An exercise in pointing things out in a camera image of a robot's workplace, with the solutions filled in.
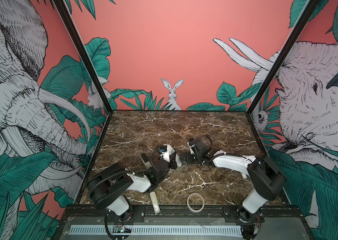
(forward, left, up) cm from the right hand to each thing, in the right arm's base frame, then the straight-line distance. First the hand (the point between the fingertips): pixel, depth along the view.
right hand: (183, 157), depth 89 cm
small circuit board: (-36, +31, -4) cm, 47 cm away
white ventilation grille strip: (-36, +11, -5) cm, 38 cm away
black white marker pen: (-3, +23, -1) cm, 23 cm away
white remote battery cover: (-23, +16, -2) cm, 28 cm away
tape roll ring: (-27, -3, -3) cm, 28 cm away
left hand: (0, +4, +6) cm, 7 cm away
